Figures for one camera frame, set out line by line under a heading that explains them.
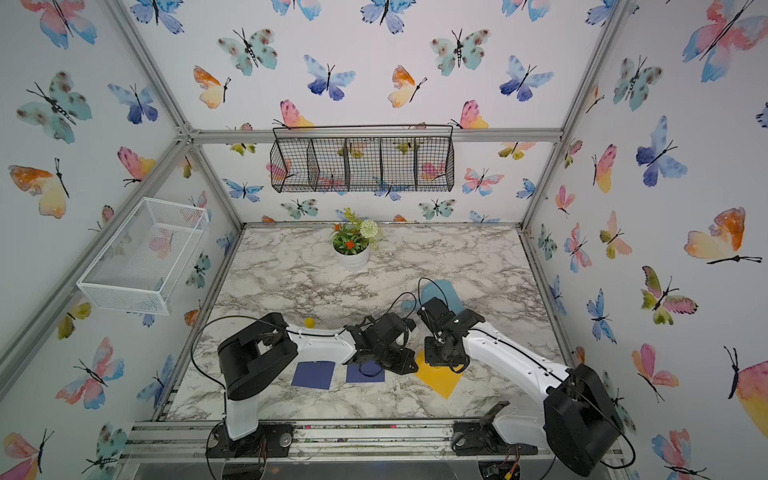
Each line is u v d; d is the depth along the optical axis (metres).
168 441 0.75
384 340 0.71
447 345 0.58
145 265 0.91
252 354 0.51
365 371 0.76
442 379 0.85
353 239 0.96
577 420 0.40
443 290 1.04
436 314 0.66
